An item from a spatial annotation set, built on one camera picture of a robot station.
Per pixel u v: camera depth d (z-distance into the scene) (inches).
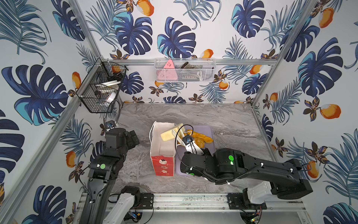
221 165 14.6
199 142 36.5
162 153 36.4
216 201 29.9
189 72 37.3
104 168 16.3
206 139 38.1
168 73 35.4
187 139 19.2
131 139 23.8
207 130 41.8
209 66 37.1
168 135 26.1
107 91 32.1
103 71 37.0
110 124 21.9
